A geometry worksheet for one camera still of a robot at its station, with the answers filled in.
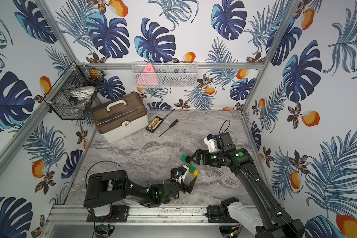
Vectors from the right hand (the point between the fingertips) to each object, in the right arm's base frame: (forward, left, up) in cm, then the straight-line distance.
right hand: (199, 158), depth 74 cm
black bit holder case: (+36, +30, -16) cm, 49 cm away
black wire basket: (+32, +74, +12) cm, 81 cm away
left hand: (-3, +4, -9) cm, 11 cm away
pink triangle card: (+44, +29, +17) cm, 56 cm away
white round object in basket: (+29, +62, +18) cm, 71 cm away
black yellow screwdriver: (+38, +14, -17) cm, 44 cm away
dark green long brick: (+4, +8, -7) cm, 11 cm away
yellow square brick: (-2, +1, -16) cm, 16 cm away
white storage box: (+26, +47, +1) cm, 54 cm away
